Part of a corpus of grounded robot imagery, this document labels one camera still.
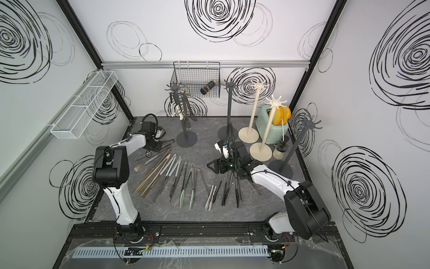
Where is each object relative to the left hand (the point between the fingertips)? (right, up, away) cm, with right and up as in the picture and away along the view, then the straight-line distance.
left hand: (153, 146), depth 102 cm
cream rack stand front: (+65, -4, 0) cm, 65 cm away
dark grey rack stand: (+18, +4, +7) cm, 20 cm away
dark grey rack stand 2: (+48, +8, +6) cm, 49 cm away
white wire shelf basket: (-23, +12, -31) cm, 40 cm away
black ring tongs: (+50, -21, -17) cm, 57 cm away
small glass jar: (+75, -3, -8) cm, 75 cm away
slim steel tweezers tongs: (+29, -14, -8) cm, 33 cm away
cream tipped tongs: (+35, -26, -21) cm, 49 cm away
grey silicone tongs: (+9, -14, -10) cm, 20 cm away
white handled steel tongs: (+20, +27, -20) cm, 39 cm away
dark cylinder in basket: (+34, +33, -11) cm, 49 cm away
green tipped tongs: (+26, -14, -10) cm, 31 cm away
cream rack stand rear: (+60, +6, +8) cm, 61 cm away
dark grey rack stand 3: (+75, -11, -12) cm, 77 cm away
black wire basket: (+25, +41, -7) cm, 49 cm away
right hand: (+37, -7, -20) cm, 43 cm away
